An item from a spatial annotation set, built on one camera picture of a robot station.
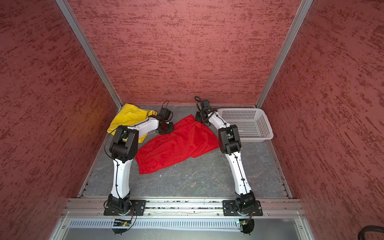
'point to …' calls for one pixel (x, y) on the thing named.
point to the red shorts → (190, 138)
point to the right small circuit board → (246, 225)
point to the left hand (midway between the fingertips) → (170, 132)
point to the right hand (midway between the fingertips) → (197, 120)
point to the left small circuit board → (119, 222)
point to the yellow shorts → (128, 114)
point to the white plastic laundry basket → (253, 124)
